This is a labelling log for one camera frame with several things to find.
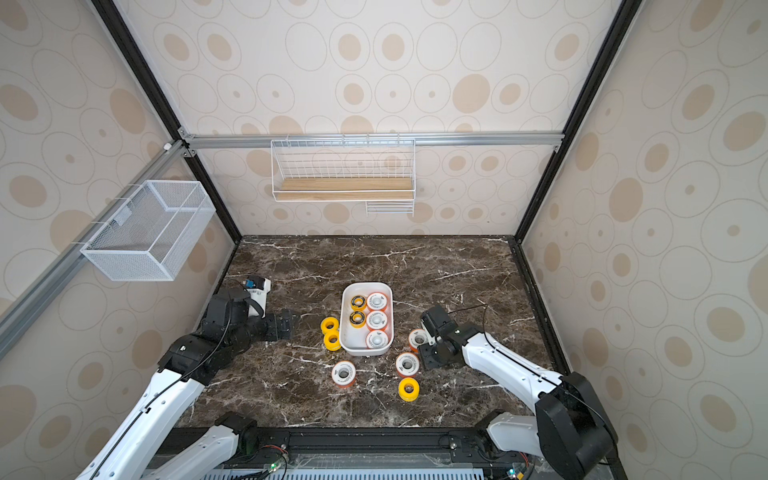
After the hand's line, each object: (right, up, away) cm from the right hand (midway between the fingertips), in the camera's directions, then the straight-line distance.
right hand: (430, 359), depth 85 cm
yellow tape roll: (-31, +8, +10) cm, 33 cm away
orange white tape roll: (-16, +15, +15) cm, 26 cm away
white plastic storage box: (-23, +4, +8) cm, 25 cm away
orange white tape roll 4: (-25, -4, 0) cm, 25 cm away
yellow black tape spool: (-22, +14, +15) cm, 30 cm away
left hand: (-36, +15, -11) cm, 41 cm away
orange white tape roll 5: (-3, +4, +6) cm, 9 cm away
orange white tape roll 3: (-16, +4, +6) cm, 17 cm away
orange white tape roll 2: (-16, +9, +11) cm, 21 cm away
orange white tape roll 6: (-6, -2, +1) cm, 7 cm away
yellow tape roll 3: (-6, -8, -2) cm, 10 cm away
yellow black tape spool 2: (-22, +9, +11) cm, 26 cm away
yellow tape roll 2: (-29, +4, +6) cm, 30 cm away
